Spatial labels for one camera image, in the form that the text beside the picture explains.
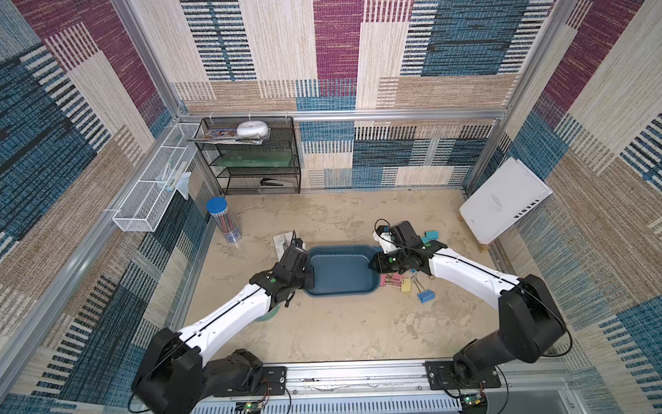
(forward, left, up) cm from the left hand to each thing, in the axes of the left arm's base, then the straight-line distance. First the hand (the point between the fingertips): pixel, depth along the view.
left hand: (310, 268), depth 86 cm
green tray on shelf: (+37, +21, +17) cm, 45 cm away
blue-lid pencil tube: (+20, +33, +9) cm, 39 cm away
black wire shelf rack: (+47, +31, -4) cm, 57 cm away
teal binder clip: (+20, -48, -10) cm, 53 cm away
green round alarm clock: (-10, +14, -12) cm, 21 cm away
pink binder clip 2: (-1, -29, -7) cm, 30 cm away
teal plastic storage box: (+2, -10, -5) cm, 11 cm away
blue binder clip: (-6, -39, -10) cm, 40 cm away
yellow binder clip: (-3, -32, -7) cm, 33 cm away
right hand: (+3, -20, 0) cm, 20 cm away
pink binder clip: (0, -25, -8) cm, 26 cm away
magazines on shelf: (+39, +28, +25) cm, 54 cm away
